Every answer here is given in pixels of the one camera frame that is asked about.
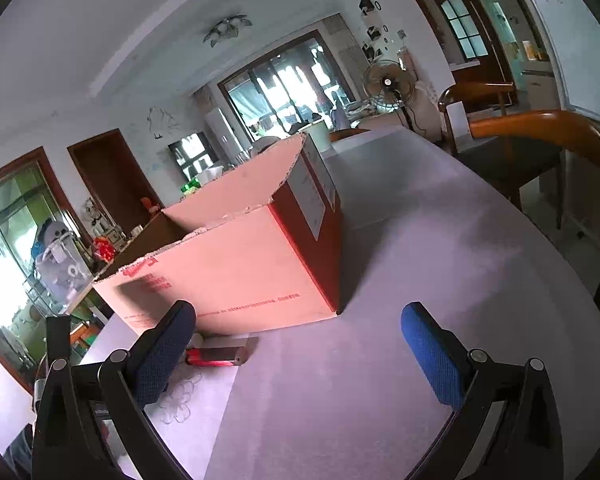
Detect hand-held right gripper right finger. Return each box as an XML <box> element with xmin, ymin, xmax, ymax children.
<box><xmin>400</xmin><ymin>302</ymin><xmax>567</xmax><ymax>480</ymax></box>

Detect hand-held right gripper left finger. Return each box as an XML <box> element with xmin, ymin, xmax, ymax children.
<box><xmin>31</xmin><ymin>300</ymin><xmax>197</xmax><ymax>480</ymax></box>

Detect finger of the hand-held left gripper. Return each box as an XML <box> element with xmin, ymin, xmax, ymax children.
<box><xmin>45</xmin><ymin>314</ymin><xmax>71</xmax><ymax>361</ymax></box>

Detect red pen-shaped object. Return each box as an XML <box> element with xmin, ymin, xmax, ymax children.
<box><xmin>185</xmin><ymin>345</ymin><xmax>249</xmax><ymax>369</ymax></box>

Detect cardboard box with red print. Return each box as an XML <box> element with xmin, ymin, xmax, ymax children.
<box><xmin>92</xmin><ymin>132</ymin><xmax>344</xmax><ymax>337</ymax></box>

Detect grey floral desktop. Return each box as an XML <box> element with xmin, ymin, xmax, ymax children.
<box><xmin>0</xmin><ymin>127</ymin><xmax>600</xmax><ymax>480</ymax></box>

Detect clear plastic storage bag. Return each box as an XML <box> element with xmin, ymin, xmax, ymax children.
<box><xmin>30</xmin><ymin>220</ymin><xmax>94</xmax><ymax>307</ymax></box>

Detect brown wooden door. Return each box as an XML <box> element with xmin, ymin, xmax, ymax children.
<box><xmin>67</xmin><ymin>129</ymin><xmax>164</xmax><ymax>227</ymax></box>

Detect television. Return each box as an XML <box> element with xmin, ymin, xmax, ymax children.
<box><xmin>167</xmin><ymin>131</ymin><xmax>216</xmax><ymax>177</ymax></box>

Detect white refrigerator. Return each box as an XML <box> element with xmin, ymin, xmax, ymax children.
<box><xmin>204</xmin><ymin>107</ymin><xmax>244</xmax><ymax>162</ymax></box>

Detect white bucket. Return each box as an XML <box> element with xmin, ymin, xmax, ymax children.
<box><xmin>300</xmin><ymin>121</ymin><xmax>334</xmax><ymax>154</ymax></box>

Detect wooden armchair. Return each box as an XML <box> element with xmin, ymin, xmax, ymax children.
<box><xmin>437</xmin><ymin>82</ymin><xmax>519</xmax><ymax>157</ymax></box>
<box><xmin>467</xmin><ymin>110</ymin><xmax>600</xmax><ymax>312</ymax></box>

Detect standing fan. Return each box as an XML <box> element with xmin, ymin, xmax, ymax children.
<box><xmin>362</xmin><ymin>60</ymin><xmax>417</xmax><ymax>134</ymax></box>

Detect glass balcony door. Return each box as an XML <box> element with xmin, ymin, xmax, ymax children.
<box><xmin>217</xmin><ymin>30</ymin><xmax>357</xmax><ymax>142</ymax></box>

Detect flower-shaped ceiling lamp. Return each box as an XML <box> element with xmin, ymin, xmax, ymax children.
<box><xmin>202</xmin><ymin>15</ymin><xmax>254</xmax><ymax>47</ymax></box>

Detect brown door with glass panes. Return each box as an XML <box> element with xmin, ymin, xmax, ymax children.
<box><xmin>423</xmin><ymin>0</ymin><xmax>519</xmax><ymax>107</ymax></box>

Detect whiteboard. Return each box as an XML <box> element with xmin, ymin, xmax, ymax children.
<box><xmin>500</xmin><ymin>0</ymin><xmax>600</xmax><ymax>127</ymax></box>

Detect glass door with brown frame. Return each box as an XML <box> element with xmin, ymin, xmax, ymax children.
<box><xmin>0</xmin><ymin>147</ymin><xmax>92</xmax><ymax>392</ymax></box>

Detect black wall shelves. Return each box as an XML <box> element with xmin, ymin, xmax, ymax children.
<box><xmin>358</xmin><ymin>0</ymin><xmax>389</xmax><ymax>59</ymax></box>

